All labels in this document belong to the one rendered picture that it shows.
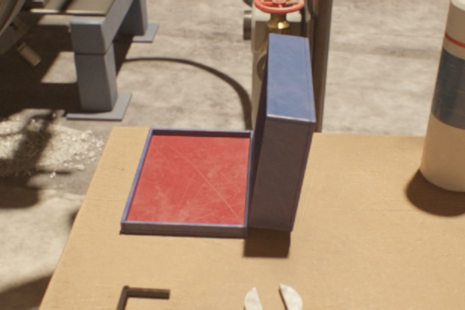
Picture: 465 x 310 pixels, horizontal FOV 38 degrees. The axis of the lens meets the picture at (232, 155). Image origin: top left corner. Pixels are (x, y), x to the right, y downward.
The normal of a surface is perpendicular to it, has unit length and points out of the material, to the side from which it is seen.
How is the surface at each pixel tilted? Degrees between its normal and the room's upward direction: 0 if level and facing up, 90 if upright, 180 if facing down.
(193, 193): 0
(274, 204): 90
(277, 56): 7
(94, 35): 90
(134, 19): 90
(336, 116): 0
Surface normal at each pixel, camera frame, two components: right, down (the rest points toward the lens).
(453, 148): -0.51, 0.47
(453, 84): -0.78, 0.34
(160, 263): 0.00, -0.84
